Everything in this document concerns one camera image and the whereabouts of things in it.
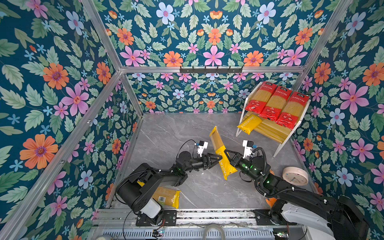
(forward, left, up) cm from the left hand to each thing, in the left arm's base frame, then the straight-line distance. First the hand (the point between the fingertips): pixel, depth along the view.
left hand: (222, 159), depth 71 cm
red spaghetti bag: (+32, -25, +12) cm, 43 cm away
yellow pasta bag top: (+26, -22, -6) cm, 35 cm away
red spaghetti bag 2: (+25, -31, +12) cm, 42 cm away
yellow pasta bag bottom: (-10, +30, -20) cm, 37 cm away
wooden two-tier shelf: (+24, -31, -6) cm, 39 cm away
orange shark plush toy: (-16, -24, -17) cm, 34 cm away
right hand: (+4, -1, +1) cm, 4 cm away
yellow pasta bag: (-4, -2, -3) cm, 5 cm away
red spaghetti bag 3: (+12, -32, +13) cm, 37 cm away
